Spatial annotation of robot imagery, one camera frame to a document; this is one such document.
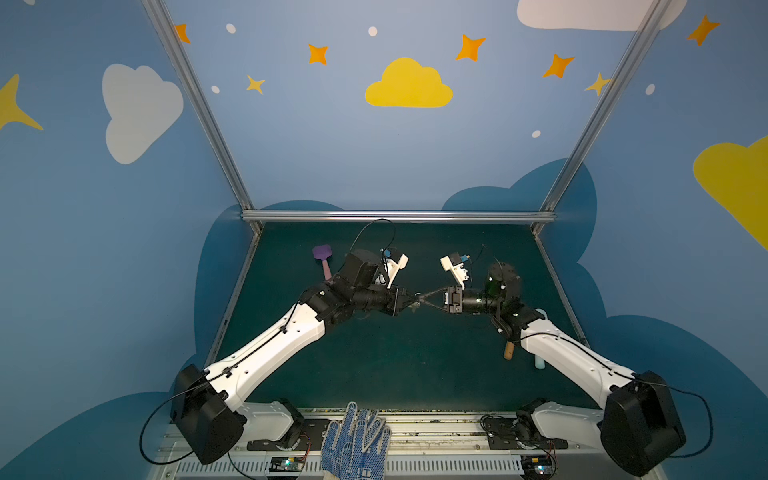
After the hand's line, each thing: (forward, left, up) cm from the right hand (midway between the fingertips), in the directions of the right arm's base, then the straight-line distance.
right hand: (423, 299), depth 71 cm
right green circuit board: (-29, -30, -27) cm, 50 cm away
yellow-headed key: (0, +2, -3) cm, 4 cm away
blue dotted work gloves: (-29, +14, -22) cm, 39 cm away
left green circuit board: (-33, +32, -26) cm, 52 cm away
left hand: (-1, +1, +1) cm, 1 cm away
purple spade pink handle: (+33, +35, -23) cm, 53 cm away
